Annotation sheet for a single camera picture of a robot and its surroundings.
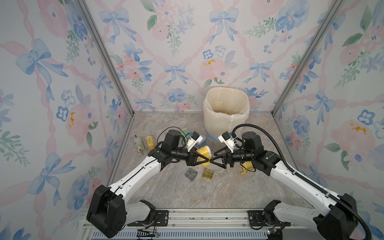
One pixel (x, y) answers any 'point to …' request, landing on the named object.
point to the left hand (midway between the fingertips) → (206, 157)
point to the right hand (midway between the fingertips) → (214, 156)
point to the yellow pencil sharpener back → (206, 151)
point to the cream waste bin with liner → (224, 109)
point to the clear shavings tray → (191, 174)
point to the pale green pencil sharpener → (139, 145)
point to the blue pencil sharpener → (203, 141)
